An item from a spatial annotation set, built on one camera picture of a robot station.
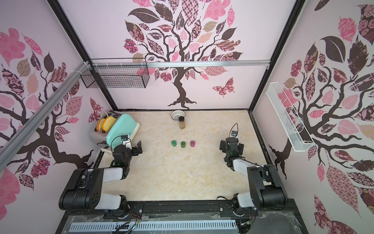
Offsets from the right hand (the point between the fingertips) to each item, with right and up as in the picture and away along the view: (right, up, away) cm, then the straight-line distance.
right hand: (231, 143), depth 93 cm
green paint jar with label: (-38, 0, +4) cm, 39 cm away
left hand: (-64, 0, -1) cm, 64 cm away
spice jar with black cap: (-33, +14, +10) cm, 37 cm away
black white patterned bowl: (-37, +20, +20) cm, 47 cm away
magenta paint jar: (-26, -1, +5) cm, 26 cm away
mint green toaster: (-68, +13, -4) cm, 69 cm away
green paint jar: (-32, -1, +4) cm, 32 cm away
